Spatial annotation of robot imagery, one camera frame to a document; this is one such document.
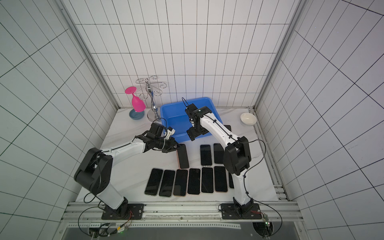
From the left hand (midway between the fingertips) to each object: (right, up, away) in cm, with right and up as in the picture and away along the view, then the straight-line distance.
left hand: (179, 149), depth 85 cm
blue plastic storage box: (-6, +20, +31) cm, 37 cm away
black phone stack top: (+25, -5, +8) cm, 26 cm away
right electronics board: (+41, -33, -19) cm, 56 cm away
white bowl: (+50, +18, +24) cm, 58 cm away
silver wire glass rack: (-19, +37, +10) cm, 43 cm away
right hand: (+10, +9, +3) cm, 13 cm away
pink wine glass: (-29, +28, +13) cm, 42 cm away
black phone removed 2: (+24, -17, -2) cm, 29 cm away
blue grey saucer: (-37, +20, +29) cm, 51 cm away
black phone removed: (+1, -18, -3) cm, 18 cm away
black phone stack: (+17, -6, +10) cm, 20 cm away
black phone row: (-14, -20, -4) cm, 24 cm away
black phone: (+2, -5, 0) cm, 5 cm away
